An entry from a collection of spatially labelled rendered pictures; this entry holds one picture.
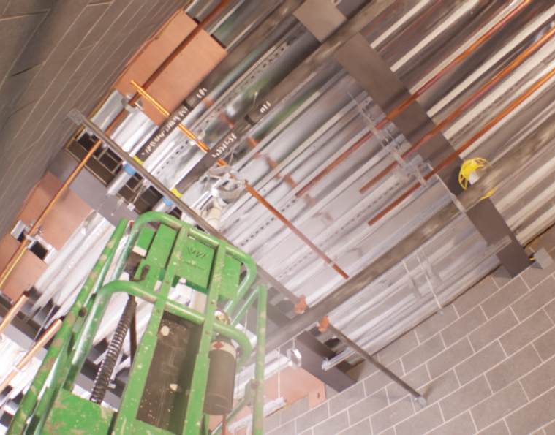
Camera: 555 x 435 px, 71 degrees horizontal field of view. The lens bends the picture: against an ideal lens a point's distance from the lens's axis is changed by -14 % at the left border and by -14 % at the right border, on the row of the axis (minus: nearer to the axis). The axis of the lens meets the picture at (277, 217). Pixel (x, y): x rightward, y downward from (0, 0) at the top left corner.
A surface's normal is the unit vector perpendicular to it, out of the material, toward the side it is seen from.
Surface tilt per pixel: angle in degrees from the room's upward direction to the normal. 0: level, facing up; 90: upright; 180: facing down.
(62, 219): 180
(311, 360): 180
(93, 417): 90
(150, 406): 90
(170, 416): 90
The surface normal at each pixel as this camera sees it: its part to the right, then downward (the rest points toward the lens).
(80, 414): 0.50, -0.76
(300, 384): 0.00, 0.49
